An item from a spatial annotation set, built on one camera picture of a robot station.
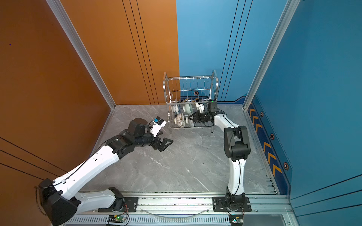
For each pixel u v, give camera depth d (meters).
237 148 0.58
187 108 1.03
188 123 0.95
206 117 0.85
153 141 0.63
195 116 0.90
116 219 0.70
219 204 0.72
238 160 0.57
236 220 0.70
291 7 0.70
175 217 0.71
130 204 0.74
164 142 0.64
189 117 0.94
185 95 1.12
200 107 0.91
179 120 0.94
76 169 0.44
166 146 0.65
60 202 0.37
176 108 1.02
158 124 0.63
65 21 0.74
